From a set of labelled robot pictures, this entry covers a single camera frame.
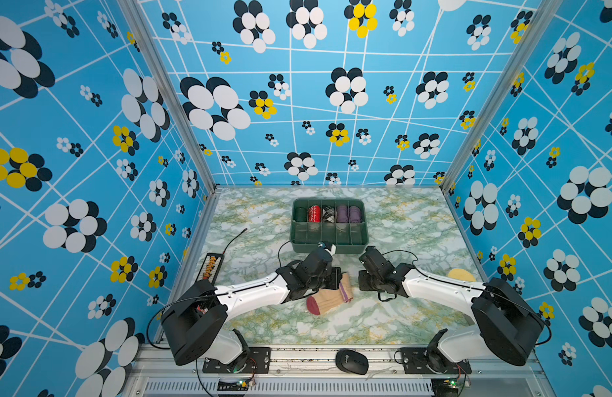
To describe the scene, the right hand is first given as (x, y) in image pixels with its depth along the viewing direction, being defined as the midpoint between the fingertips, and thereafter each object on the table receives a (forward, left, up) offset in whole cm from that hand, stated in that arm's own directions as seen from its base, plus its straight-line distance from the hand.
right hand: (363, 280), depth 89 cm
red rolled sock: (+26, +18, +7) cm, 32 cm away
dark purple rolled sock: (+26, +1, +6) cm, 27 cm away
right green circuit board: (-31, -20, -3) cm, 37 cm away
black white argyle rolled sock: (+26, +12, +6) cm, 30 cm away
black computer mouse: (-26, +7, +1) cm, 27 cm away
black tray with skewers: (+4, +57, +3) cm, 57 cm away
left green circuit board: (-32, +41, -2) cm, 52 cm away
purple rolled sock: (+27, +6, +6) cm, 28 cm away
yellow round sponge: (+2, -36, +1) cm, 36 cm away
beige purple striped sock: (-8, +14, 0) cm, 16 cm away
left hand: (-3, +7, +9) cm, 12 cm away
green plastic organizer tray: (+14, +4, +6) cm, 16 cm away
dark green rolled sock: (+26, +24, +6) cm, 36 cm away
